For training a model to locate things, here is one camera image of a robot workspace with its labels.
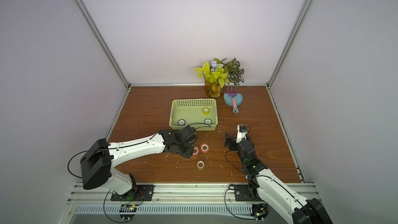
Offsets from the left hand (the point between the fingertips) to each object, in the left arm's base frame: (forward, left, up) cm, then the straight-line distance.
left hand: (192, 152), depth 81 cm
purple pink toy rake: (+31, -27, -3) cm, 42 cm away
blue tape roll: (+22, -9, -5) cm, 25 cm away
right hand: (+10, -23, +5) cm, 26 cm away
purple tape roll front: (+23, +9, -6) cm, 25 cm away
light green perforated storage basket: (+28, -4, -5) cm, 29 cm away
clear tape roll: (-5, -5, -5) cm, 8 cm away
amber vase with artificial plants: (+42, -14, +19) cm, 48 cm away
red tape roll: (+4, -6, -5) cm, 9 cm away
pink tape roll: (+1, -2, -4) cm, 5 cm away
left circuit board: (-24, +30, -8) cm, 39 cm away
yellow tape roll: (+30, -7, -4) cm, 31 cm away
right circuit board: (-24, -33, -7) cm, 41 cm away
